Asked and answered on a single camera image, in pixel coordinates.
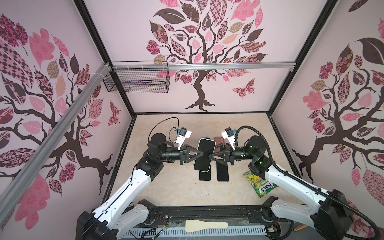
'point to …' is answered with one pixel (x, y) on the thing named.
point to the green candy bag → (261, 186)
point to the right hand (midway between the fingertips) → (211, 154)
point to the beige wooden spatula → (196, 225)
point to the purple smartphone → (222, 174)
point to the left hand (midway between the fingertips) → (202, 157)
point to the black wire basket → (140, 76)
